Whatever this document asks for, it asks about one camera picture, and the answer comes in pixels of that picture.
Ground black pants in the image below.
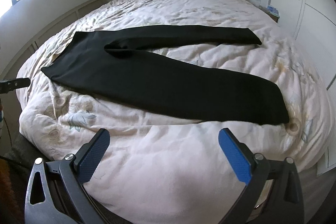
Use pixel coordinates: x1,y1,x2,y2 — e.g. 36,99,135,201
42,25,289,125

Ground white floral duvet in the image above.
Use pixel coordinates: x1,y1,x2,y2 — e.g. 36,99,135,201
17,0,335,223

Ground wooden nightstand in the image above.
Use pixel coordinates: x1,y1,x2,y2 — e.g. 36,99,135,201
261,7,280,23

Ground blue items on nightstand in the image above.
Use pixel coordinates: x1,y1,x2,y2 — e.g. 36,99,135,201
266,5,279,16

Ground white wardrobe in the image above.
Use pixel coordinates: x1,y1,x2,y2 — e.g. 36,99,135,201
269,0,335,96

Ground black cable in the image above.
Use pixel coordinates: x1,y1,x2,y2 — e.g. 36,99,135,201
1,113,14,151

